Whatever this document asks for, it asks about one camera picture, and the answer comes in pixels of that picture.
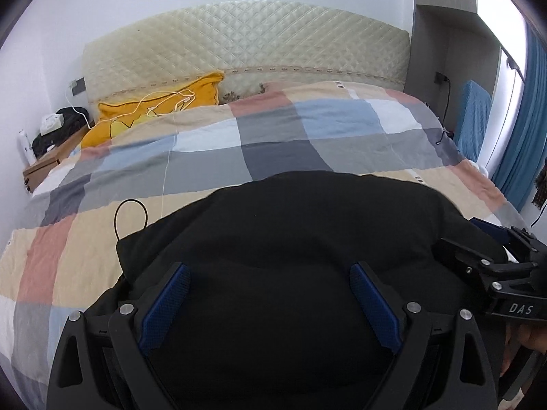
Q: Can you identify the black jacket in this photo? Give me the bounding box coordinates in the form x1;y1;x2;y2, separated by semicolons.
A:
84;170;510;410

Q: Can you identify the person right hand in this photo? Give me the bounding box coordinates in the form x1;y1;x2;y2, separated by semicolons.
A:
501;323;547;375

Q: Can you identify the blue curtain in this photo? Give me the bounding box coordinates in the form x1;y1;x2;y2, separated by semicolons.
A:
492;28;546;210

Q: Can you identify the plaid patchwork quilt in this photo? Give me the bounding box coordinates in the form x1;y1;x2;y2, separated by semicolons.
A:
1;82;524;409

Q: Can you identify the blue folded cloth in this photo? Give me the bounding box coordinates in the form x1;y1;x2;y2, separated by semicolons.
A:
453;80;491;162

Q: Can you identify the wooden nightstand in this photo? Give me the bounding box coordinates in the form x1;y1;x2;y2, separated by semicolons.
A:
22;128;88;193

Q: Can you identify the grey wardrobe cabinet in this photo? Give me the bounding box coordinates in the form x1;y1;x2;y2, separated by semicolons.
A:
404;0;500;118

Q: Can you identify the white bottle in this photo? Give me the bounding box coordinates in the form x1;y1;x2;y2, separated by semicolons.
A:
18;129;36;166

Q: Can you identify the black bag on nightstand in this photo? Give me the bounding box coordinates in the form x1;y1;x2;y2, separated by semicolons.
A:
31;107;91;158

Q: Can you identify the white tissue box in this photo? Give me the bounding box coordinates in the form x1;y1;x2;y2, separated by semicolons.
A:
40;113;64;136

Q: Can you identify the yellow pillow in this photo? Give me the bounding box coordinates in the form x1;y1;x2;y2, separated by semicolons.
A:
81;71;224;148

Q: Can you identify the cream quilted headboard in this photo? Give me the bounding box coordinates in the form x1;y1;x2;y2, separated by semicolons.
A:
82;0;411;105

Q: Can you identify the black hair tie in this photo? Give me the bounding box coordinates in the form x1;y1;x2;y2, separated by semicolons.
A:
113;197;149;242

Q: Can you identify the black wall plug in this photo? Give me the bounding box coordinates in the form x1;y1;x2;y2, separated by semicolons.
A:
434;71;450;85

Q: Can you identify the grey wall socket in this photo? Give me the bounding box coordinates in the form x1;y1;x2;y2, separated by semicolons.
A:
69;77;86;96

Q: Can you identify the white charging cable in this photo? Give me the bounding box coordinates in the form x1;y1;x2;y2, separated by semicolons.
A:
67;80;196;121

